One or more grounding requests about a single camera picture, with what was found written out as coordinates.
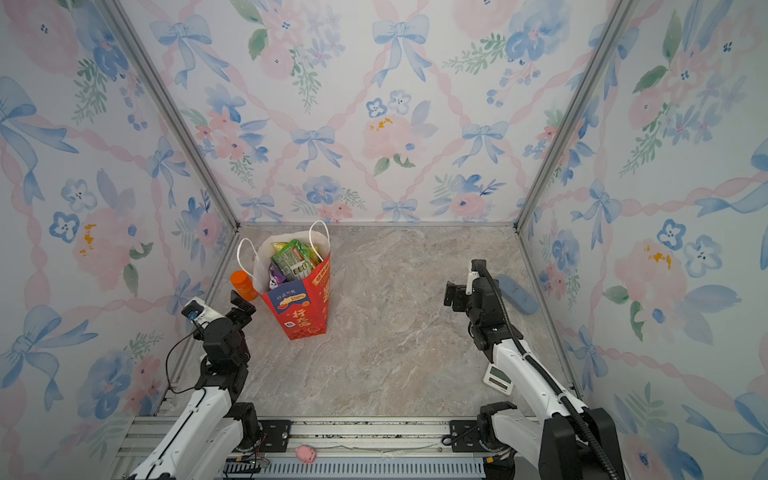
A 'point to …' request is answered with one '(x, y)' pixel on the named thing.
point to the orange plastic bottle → (244, 285)
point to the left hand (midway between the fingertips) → (222, 299)
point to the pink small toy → (306, 454)
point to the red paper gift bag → (300, 306)
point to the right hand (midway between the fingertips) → (465, 282)
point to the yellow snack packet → (278, 246)
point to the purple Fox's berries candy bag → (276, 278)
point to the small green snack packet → (293, 260)
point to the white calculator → (497, 379)
